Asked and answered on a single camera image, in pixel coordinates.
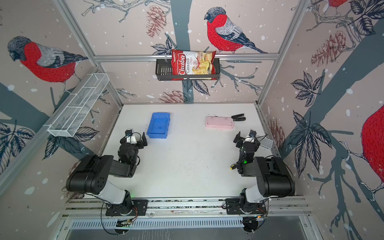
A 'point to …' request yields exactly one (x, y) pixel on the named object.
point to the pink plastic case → (216, 122)
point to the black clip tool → (238, 117)
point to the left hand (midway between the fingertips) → (134, 133)
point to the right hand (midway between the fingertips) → (246, 136)
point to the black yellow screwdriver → (233, 166)
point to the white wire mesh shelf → (82, 102)
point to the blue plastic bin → (159, 126)
